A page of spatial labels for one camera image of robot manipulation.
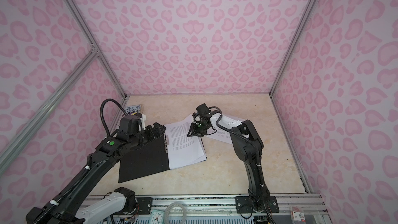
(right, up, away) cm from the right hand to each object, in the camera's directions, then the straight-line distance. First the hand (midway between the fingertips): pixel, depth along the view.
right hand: (190, 133), depth 91 cm
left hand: (-13, +5, -16) cm, 21 cm away
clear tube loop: (-9, -31, -22) cm, 39 cm away
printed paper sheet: (+20, -2, +7) cm, 21 cm away
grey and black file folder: (-21, -14, -4) cm, 25 cm away
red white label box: (+49, -33, -23) cm, 64 cm away
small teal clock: (-13, -33, -22) cm, 42 cm away
